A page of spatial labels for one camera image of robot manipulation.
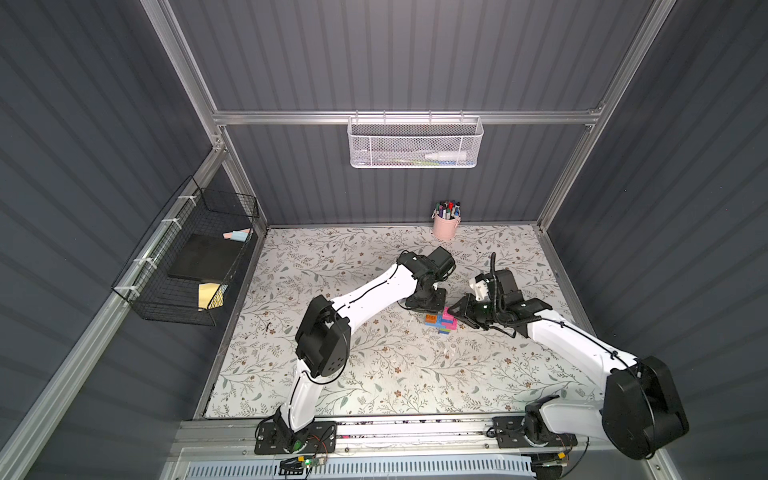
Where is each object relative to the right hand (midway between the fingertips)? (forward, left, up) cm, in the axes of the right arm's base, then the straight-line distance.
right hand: (451, 315), depth 84 cm
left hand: (-1, +3, +1) cm, 4 cm away
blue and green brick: (0, +1, -9) cm, 10 cm away
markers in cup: (+42, -3, +2) cm, 42 cm away
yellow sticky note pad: (-8, +54, +24) cm, 60 cm away
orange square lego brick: (+1, +6, -3) cm, 7 cm away
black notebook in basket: (+6, +64, +19) cm, 67 cm away
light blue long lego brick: (0, +3, -5) cm, 6 cm away
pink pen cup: (+40, -3, -5) cm, 40 cm away
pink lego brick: (-1, 0, -2) cm, 3 cm away
